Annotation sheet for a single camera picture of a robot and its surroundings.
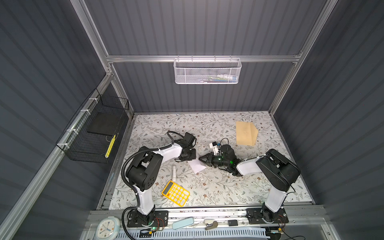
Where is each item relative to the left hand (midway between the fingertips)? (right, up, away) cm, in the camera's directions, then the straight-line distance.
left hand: (193, 157), depth 96 cm
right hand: (+4, 0, -9) cm, 10 cm away
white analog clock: (-40, -28, -26) cm, 55 cm away
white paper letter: (+2, -4, -6) cm, 7 cm away
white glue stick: (-11, -8, -7) cm, 16 cm away
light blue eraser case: (-4, -27, -25) cm, 37 cm away
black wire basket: (-49, +15, -24) cm, 56 cm away
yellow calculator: (-9, -17, -15) cm, 24 cm away
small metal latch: (+9, -28, -25) cm, 39 cm away
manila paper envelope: (+39, +15, +13) cm, 44 cm away
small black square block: (+20, -28, -23) cm, 41 cm away
